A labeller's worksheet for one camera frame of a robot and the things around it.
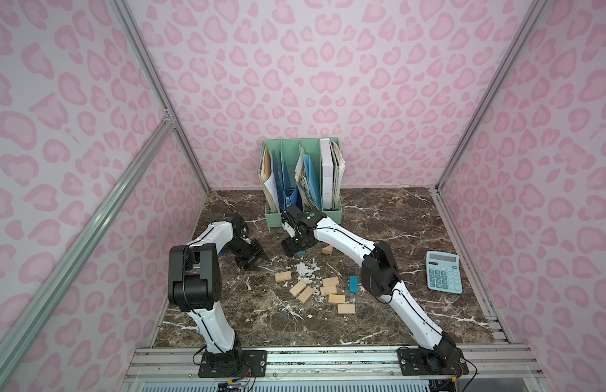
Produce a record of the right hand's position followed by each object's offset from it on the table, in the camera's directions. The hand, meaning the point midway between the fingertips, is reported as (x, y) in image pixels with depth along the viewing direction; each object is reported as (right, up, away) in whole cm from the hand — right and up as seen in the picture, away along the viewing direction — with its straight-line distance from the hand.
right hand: (292, 249), depth 96 cm
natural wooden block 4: (+14, -13, -7) cm, 20 cm away
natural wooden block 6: (+19, -18, -12) cm, 29 cm away
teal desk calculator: (+56, -8, -5) cm, 57 cm away
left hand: (-10, -3, -4) cm, 11 cm away
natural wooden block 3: (+15, -11, -6) cm, 20 cm away
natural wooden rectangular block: (-3, -9, -5) cm, 11 cm away
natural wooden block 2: (+5, -14, -10) cm, 18 cm away
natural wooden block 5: (+16, -16, -9) cm, 25 cm away
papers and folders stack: (+6, +24, -1) cm, 25 cm away
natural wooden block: (+2, -13, -8) cm, 15 cm away
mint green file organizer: (-2, +42, +8) cm, 42 cm away
